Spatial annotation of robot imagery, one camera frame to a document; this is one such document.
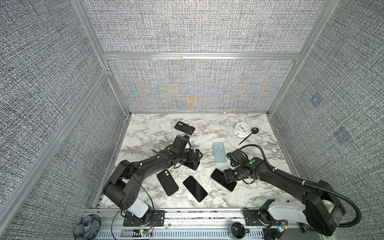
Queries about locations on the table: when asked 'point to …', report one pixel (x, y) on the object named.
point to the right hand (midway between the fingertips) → (229, 175)
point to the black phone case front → (167, 182)
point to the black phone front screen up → (195, 188)
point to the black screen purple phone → (218, 176)
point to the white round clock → (242, 130)
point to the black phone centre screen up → (192, 165)
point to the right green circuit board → (283, 226)
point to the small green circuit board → (142, 231)
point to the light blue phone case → (219, 152)
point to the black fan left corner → (88, 228)
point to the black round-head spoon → (255, 130)
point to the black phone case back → (186, 128)
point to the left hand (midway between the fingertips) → (197, 156)
